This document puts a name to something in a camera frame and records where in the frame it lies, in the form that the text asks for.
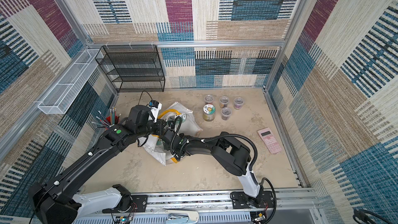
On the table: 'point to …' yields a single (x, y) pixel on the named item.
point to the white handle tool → (181, 216)
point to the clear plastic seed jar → (209, 99)
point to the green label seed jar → (209, 112)
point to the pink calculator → (270, 139)
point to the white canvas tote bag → (175, 116)
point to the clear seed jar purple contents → (226, 113)
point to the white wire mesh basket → (60, 98)
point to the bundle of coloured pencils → (104, 123)
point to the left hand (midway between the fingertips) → (167, 123)
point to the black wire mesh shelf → (132, 68)
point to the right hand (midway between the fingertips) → (174, 139)
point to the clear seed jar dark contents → (238, 102)
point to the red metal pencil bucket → (108, 120)
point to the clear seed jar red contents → (223, 101)
